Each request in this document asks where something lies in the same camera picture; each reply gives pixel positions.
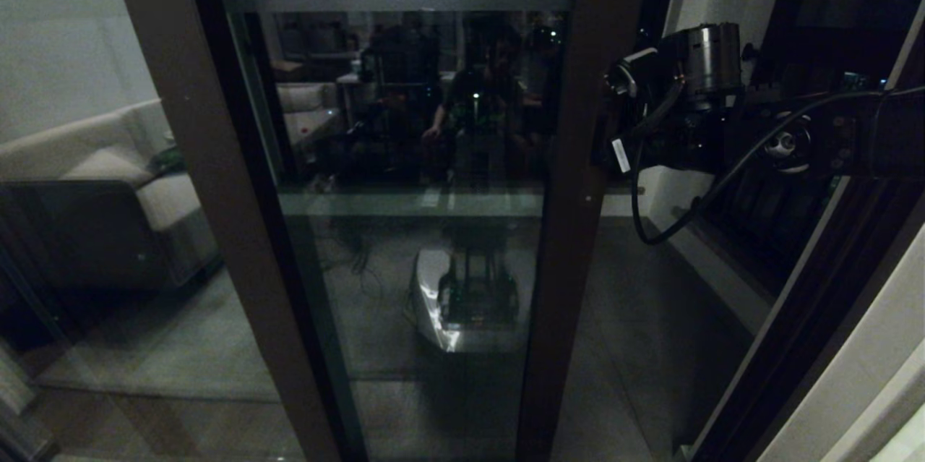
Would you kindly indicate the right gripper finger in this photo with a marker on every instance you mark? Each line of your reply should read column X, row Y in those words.
column 602, row 144

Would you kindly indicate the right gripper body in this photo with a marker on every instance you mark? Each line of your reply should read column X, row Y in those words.
column 686, row 137

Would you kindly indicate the brown framed sliding glass door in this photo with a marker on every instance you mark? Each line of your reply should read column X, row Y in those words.
column 571, row 267

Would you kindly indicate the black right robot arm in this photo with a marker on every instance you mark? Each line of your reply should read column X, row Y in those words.
column 867, row 137

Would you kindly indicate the brown stone balcony sill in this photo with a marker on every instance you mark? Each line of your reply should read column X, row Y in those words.
column 621, row 189

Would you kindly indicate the brown stone side sill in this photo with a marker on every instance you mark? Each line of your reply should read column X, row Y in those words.
column 730, row 259

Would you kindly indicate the brown framed fixed glass panel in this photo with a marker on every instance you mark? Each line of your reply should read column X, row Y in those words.
column 249, row 245

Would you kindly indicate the grey rug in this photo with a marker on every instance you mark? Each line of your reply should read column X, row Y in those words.
column 166, row 353

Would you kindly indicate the white sofa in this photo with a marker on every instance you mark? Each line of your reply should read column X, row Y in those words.
column 108, row 165

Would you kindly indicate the dark grey box furniture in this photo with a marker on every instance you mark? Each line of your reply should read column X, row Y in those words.
column 72, row 238

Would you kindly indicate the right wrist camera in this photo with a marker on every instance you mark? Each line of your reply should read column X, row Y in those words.
column 636, row 75

